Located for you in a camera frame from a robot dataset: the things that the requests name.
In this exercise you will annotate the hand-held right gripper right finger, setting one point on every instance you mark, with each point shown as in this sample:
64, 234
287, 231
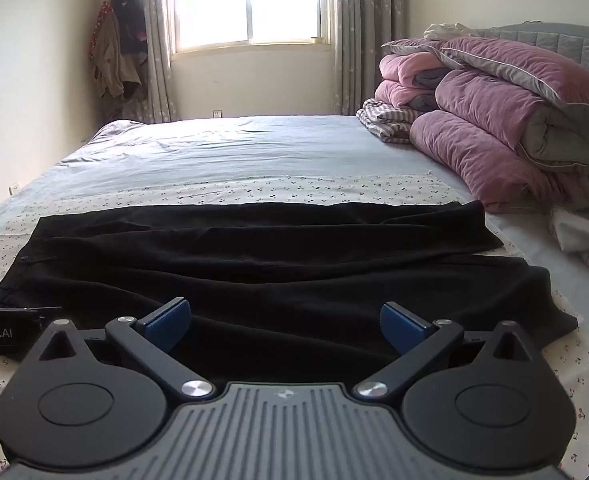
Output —
399, 326

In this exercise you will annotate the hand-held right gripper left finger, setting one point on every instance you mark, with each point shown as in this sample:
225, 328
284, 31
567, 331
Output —
167, 322

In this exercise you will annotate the black pants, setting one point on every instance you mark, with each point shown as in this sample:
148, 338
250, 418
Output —
274, 270

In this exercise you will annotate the cherry print bedsheet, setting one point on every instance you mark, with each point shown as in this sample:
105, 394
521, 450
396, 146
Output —
324, 190

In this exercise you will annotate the bed with cherry sheet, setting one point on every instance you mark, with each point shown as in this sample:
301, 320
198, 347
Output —
224, 145

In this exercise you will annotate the white crumpled cloth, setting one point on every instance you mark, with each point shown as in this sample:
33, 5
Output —
574, 232

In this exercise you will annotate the striped folded blanket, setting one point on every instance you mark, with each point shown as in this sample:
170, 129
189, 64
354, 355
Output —
382, 120

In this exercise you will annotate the hanging clothes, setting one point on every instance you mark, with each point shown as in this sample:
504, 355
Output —
117, 45

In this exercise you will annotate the white cloth on quilts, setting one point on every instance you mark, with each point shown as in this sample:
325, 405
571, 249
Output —
449, 31

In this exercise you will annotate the grey padded headboard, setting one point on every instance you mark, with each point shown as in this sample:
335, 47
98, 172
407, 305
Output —
574, 45

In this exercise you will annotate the window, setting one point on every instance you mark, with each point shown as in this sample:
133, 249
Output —
249, 0

